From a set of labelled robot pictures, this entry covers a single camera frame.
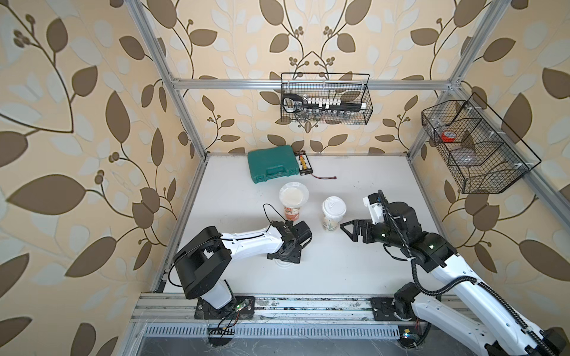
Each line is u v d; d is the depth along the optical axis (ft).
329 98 2.64
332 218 2.64
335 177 3.65
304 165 3.78
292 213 2.87
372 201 2.15
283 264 2.66
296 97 2.65
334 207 2.66
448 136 2.65
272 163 3.64
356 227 2.07
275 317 2.42
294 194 2.79
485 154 2.38
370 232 2.09
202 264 1.44
